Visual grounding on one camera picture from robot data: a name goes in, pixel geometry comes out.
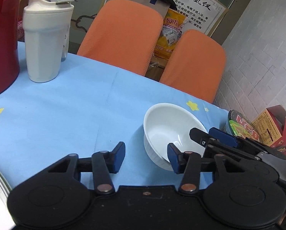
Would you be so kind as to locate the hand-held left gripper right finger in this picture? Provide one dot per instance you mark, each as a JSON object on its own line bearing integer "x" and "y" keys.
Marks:
{"x": 174, "y": 159}

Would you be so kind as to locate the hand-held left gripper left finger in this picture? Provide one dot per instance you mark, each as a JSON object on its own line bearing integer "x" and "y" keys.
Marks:
{"x": 117, "y": 158}

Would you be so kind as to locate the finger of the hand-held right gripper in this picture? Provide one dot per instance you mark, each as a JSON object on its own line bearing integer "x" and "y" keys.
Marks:
{"x": 198, "y": 135}
{"x": 223, "y": 135}

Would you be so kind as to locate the white ceramic bowl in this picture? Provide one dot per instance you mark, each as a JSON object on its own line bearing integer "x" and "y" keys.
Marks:
{"x": 166, "y": 127}

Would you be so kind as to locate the green foil instant noodle bowl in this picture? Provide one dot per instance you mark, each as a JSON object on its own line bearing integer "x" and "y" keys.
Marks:
{"x": 243, "y": 125}

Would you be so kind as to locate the red cracker box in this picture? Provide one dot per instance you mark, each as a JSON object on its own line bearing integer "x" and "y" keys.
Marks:
{"x": 272, "y": 129}

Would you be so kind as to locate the blue cartoon printed tablecloth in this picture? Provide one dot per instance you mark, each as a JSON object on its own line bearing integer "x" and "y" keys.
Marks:
{"x": 73, "y": 105}

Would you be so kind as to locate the orange chair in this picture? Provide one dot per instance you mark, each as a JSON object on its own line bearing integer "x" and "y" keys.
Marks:
{"x": 195, "y": 64}
{"x": 123, "y": 33}

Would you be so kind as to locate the yellow snack packet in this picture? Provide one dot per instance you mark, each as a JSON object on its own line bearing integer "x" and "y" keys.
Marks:
{"x": 169, "y": 33}

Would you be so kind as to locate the white lidded tumbler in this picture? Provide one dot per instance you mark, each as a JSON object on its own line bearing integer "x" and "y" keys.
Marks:
{"x": 44, "y": 43}

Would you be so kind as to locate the red thermos jug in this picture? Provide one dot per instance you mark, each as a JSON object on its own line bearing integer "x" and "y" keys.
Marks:
{"x": 1, "y": 40}

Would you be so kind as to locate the white wall poster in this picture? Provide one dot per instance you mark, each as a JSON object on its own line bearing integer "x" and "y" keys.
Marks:
{"x": 200, "y": 12}

